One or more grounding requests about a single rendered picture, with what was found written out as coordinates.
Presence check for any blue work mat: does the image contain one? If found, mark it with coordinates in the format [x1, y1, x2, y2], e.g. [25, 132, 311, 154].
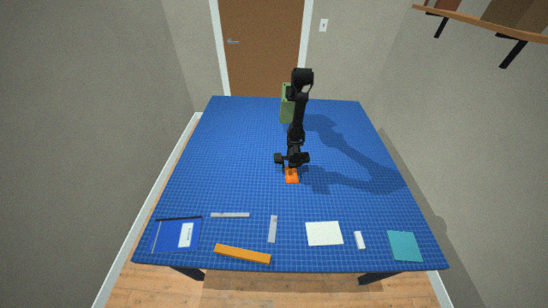
[130, 96, 450, 272]

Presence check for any white square plate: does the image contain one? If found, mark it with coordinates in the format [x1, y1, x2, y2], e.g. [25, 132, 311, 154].
[305, 221, 344, 246]

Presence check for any grey flat bar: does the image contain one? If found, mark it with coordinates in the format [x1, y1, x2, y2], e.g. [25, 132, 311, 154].
[211, 212, 250, 217]

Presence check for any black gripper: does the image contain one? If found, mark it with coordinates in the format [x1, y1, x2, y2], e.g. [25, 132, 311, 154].
[274, 149, 310, 168]

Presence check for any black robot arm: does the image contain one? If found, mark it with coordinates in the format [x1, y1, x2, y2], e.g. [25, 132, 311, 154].
[285, 68, 314, 169]

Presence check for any blue notebook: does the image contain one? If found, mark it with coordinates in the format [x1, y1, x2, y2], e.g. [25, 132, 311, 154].
[146, 216, 203, 254]

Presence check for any teal flat plate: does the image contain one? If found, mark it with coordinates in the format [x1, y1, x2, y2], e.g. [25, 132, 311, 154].
[386, 230, 423, 263]

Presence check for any white rectangular bar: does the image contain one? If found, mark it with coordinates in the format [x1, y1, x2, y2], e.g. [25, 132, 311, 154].
[354, 231, 366, 250]

